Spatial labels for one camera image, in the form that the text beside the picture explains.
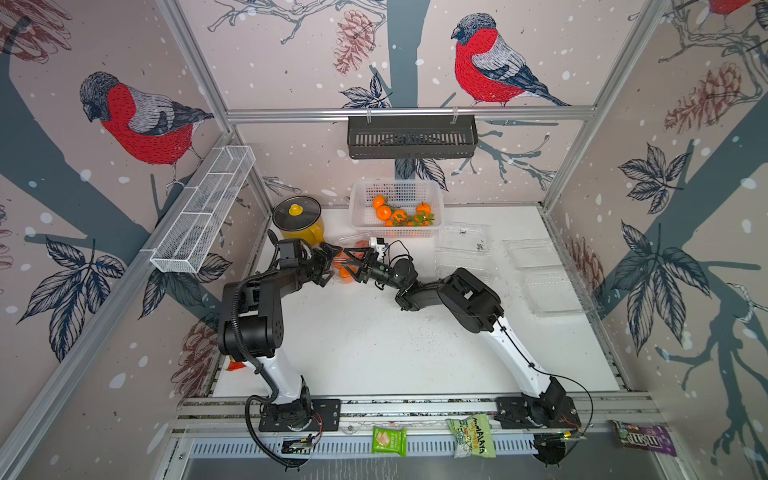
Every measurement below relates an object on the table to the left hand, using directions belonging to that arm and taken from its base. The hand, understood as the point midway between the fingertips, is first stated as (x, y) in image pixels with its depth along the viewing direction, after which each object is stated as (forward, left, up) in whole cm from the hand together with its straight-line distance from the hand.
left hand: (344, 251), depth 96 cm
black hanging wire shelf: (+36, -23, +20) cm, 47 cm away
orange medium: (-5, 0, +3) cm, 6 cm away
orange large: (+4, -6, -2) cm, 7 cm away
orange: (+21, -28, -3) cm, 35 cm away
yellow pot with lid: (+18, +19, -3) cm, 26 cm away
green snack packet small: (-50, -14, -8) cm, 52 cm away
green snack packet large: (-49, -36, -8) cm, 61 cm away
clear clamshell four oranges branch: (-8, -70, -10) cm, 71 cm away
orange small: (-6, -1, -4) cm, 7 cm away
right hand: (-6, -2, +6) cm, 9 cm away
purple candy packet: (-49, -75, -7) cm, 90 cm away
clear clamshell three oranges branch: (+11, -43, -11) cm, 46 cm away
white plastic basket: (+33, -20, -6) cm, 39 cm away
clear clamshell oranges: (+6, -1, -2) cm, 6 cm away
